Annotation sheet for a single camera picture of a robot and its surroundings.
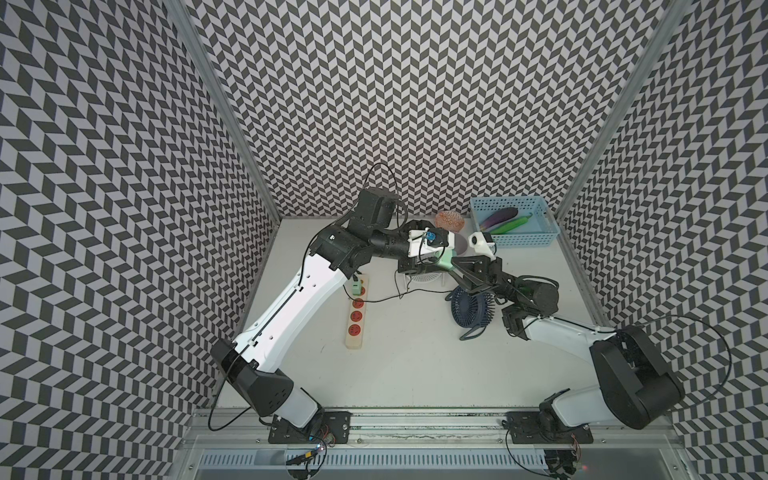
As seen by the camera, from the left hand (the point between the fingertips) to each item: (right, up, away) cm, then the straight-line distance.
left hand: (440, 250), depth 64 cm
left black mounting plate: (-25, -44, +9) cm, 51 cm away
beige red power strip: (-22, -27, +23) cm, 41 cm away
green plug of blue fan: (-22, -13, +28) cm, 38 cm away
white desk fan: (+1, -11, +31) cm, 33 cm away
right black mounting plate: (+22, -44, +9) cm, 50 cm away
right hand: (+2, -5, -2) cm, 5 cm away
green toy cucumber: (+33, +8, +48) cm, 59 cm away
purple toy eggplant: (+30, +12, +51) cm, 60 cm away
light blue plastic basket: (+45, +7, +48) cm, 66 cm away
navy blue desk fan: (+12, -18, +21) cm, 30 cm away
